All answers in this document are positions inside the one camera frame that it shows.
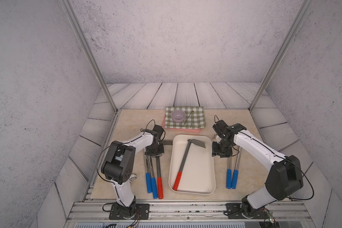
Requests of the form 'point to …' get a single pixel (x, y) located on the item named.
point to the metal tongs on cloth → (192, 113)
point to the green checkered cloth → (194, 118)
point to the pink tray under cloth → (192, 130)
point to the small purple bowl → (178, 116)
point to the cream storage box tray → (198, 173)
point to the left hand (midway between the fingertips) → (162, 155)
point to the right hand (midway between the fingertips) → (216, 155)
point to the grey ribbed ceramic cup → (133, 177)
